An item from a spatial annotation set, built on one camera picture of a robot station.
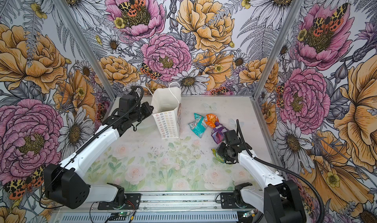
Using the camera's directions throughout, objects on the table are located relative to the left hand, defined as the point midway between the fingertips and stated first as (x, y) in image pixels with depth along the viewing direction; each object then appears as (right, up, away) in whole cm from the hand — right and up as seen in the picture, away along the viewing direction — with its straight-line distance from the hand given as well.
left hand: (153, 111), depth 81 cm
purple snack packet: (+37, -13, +12) cm, 42 cm away
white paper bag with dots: (+4, +6, +17) cm, 18 cm away
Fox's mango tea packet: (+35, -25, 0) cm, 43 cm away
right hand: (+37, -26, +4) cm, 45 cm away
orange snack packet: (+33, -6, +18) cm, 38 cm away
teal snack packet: (+25, -10, +17) cm, 32 cm away
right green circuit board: (+49, -49, -10) cm, 70 cm away
